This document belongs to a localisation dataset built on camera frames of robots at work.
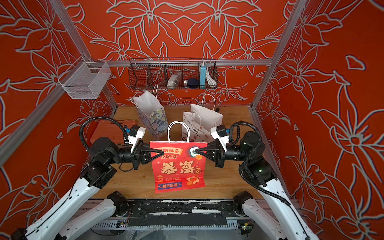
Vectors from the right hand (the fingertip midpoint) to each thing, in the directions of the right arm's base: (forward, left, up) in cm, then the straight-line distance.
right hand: (196, 153), depth 53 cm
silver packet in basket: (+53, +14, -6) cm, 55 cm away
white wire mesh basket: (+51, +69, -4) cm, 86 cm away
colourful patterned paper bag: (+30, +25, -11) cm, 41 cm away
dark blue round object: (+55, +2, -9) cm, 55 cm away
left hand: (0, +13, 0) cm, 13 cm away
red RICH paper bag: (-2, +6, -7) cm, 9 cm away
